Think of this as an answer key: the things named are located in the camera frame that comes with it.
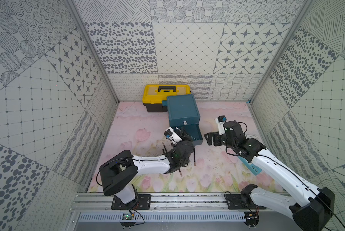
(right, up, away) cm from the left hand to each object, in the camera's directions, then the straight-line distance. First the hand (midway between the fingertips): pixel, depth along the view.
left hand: (184, 127), depth 78 cm
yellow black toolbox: (-21, +21, +24) cm, 38 cm away
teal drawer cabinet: (0, +10, +8) cm, 12 cm away
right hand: (+17, -5, 0) cm, 17 cm away
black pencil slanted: (-2, -28, +5) cm, 29 cm away
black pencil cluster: (-12, -15, +16) cm, 25 cm away
